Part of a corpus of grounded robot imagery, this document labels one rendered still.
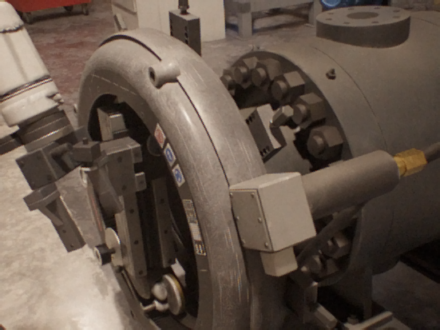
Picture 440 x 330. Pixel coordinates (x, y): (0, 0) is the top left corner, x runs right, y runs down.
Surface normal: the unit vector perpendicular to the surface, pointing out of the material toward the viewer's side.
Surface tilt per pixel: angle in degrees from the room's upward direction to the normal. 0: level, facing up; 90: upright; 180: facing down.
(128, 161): 88
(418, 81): 42
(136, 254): 88
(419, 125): 61
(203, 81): 31
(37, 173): 83
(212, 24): 90
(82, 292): 0
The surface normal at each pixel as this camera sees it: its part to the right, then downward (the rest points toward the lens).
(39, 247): -0.07, -0.91
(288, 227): 0.45, -0.04
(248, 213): -0.85, 0.27
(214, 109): 0.26, -0.48
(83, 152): -0.27, 0.32
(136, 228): 0.51, 0.29
